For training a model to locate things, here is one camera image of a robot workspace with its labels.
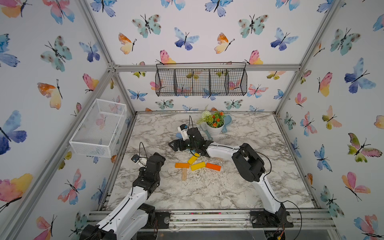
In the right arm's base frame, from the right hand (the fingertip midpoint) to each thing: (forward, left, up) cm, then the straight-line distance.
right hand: (173, 141), depth 91 cm
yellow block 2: (-11, -14, -10) cm, 21 cm away
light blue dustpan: (+29, -36, -12) cm, 48 cm away
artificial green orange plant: (+15, -25, +4) cm, 30 cm away
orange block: (-10, -5, -12) cm, 16 cm away
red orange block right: (-10, -24, -10) cm, 28 cm away
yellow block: (-6, -12, -11) cm, 17 cm away
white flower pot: (+14, -26, -7) cm, 30 cm away
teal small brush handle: (+14, -21, -11) cm, 28 cm away
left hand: (-10, +8, -1) cm, 13 cm away
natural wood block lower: (-16, -7, -10) cm, 20 cm away
